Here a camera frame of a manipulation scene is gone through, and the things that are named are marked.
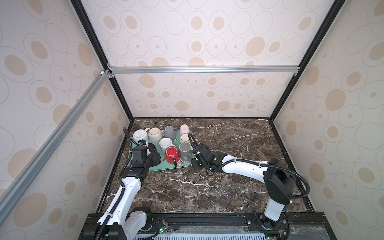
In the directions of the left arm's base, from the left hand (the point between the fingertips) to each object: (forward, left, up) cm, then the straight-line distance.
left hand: (158, 152), depth 83 cm
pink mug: (+22, -13, -5) cm, 26 cm away
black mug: (+7, +6, -5) cm, 11 cm away
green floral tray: (-1, -1, -14) cm, 14 cm away
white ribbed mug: (+18, +16, -6) cm, 24 cm away
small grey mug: (+19, -4, -6) cm, 21 cm away
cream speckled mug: (+17, +6, -7) cm, 20 cm away
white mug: (+12, 0, -8) cm, 14 cm away
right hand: (-2, -20, -6) cm, 21 cm away
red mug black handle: (+2, -7, -6) cm, 9 cm away
